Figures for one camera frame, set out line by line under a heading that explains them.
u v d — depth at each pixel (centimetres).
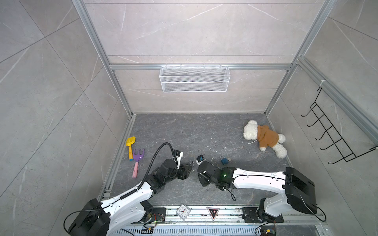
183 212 73
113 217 43
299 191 41
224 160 93
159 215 73
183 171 71
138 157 93
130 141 101
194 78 98
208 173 60
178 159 74
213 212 74
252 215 73
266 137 96
